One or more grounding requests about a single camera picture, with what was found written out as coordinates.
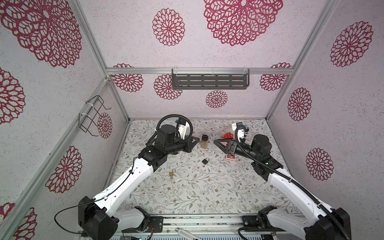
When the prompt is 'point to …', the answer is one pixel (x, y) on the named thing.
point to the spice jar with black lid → (204, 144)
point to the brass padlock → (171, 174)
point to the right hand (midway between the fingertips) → (216, 140)
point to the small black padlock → (205, 161)
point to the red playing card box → (230, 157)
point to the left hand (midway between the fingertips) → (198, 141)
